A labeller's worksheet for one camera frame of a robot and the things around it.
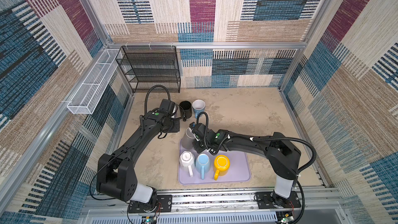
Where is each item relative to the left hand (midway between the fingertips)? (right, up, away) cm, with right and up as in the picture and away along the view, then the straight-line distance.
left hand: (175, 124), depth 85 cm
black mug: (+5, +10, +15) cm, 18 cm away
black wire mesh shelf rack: (-21, +36, +23) cm, 48 cm away
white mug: (+7, -17, -9) cm, 20 cm away
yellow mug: (+24, -18, -9) cm, 31 cm away
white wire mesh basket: (-37, +13, -15) cm, 42 cm away
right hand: (+12, -11, +1) cm, 16 cm away
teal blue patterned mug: (+12, +10, +17) cm, 23 cm away
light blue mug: (+14, -18, -9) cm, 25 cm away
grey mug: (+8, -6, -4) cm, 10 cm away
